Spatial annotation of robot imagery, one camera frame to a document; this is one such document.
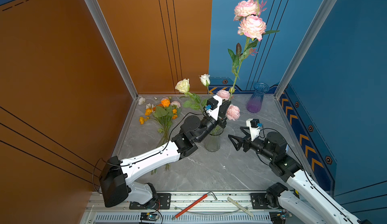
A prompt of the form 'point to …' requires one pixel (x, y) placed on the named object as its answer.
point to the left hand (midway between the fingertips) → (229, 100)
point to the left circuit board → (149, 216)
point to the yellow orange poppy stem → (148, 112)
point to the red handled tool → (193, 204)
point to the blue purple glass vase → (255, 102)
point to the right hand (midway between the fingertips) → (235, 132)
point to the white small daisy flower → (141, 100)
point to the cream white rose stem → (194, 103)
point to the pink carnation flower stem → (233, 111)
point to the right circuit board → (279, 217)
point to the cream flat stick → (241, 207)
